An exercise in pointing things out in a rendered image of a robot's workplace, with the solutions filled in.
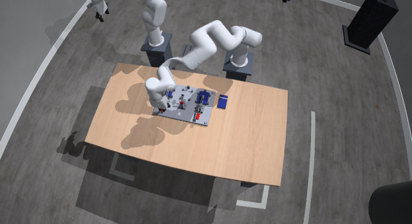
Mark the toggle clamp with red handle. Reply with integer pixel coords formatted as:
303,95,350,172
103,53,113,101
196,95,204,120

